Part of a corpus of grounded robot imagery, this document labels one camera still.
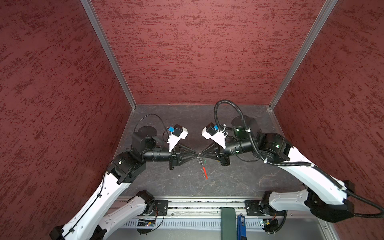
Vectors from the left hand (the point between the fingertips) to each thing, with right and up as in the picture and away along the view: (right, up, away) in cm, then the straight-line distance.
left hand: (194, 158), depth 55 cm
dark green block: (+16, -36, +15) cm, 42 cm away
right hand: (+4, 0, -1) cm, 4 cm away
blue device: (+22, -36, +13) cm, 44 cm away
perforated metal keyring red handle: (+5, -16, +32) cm, 36 cm away
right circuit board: (+37, -37, +16) cm, 55 cm away
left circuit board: (-26, -37, +18) cm, 48 cm away
